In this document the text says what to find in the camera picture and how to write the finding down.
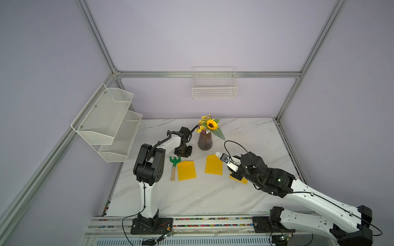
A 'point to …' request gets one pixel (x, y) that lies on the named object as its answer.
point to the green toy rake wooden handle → (174, 161)
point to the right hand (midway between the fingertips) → (231, 159)
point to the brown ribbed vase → (204, 142)
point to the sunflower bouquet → (208, 124)
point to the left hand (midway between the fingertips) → (185, 156)
